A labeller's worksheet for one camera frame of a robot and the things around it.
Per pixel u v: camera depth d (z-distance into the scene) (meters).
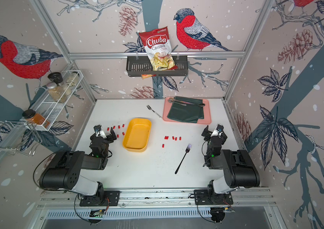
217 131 0.76
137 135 1.01
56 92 0.72
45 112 0.73
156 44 0.82
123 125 1.04
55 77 0.74
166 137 0.98
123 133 1.00
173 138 0.98
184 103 1.19
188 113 1.07
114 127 1.04
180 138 0.97
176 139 0.97
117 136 0.98
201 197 0.73
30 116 0.59
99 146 0.70
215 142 0.70
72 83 0.83
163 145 0.94
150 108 1.15
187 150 0.92
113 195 0.74
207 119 1.07
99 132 0.77
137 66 0.95
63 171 0.45
